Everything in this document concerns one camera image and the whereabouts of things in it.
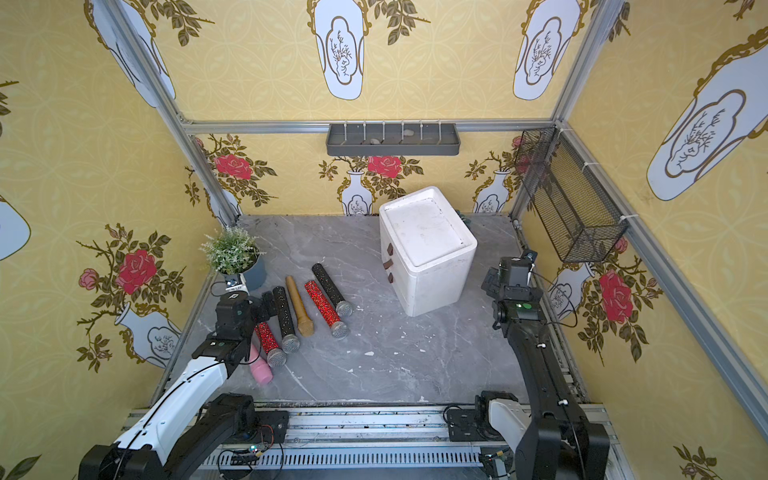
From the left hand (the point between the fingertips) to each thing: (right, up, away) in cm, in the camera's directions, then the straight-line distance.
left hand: (251, 296), depth 85 cm
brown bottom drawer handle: (+40, +4, +13) cm, 42 cm away
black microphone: (+25, -5, +7) cm, 26 cm away
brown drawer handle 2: (+39, +8, +7) cm, 40 cm away
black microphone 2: (+11, -13, 0) cm, 17 cm away
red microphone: (+25, -10, +2) cm, 27 cm away
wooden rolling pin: (+14, -9, +4) cm, 17 cm away
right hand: (+71, +5, -3) cm, 71 cm away
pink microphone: (+4, -19, -4) cm, 20 cm away
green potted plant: (-6, +12, +3) cm, 14 cm away
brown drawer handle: (+39, +13, +1) cm, 42 cm away
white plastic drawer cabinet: (+50, +12, -5) cm, 52 cm away
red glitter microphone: (+8, -16, -3) cm, 18 cm away
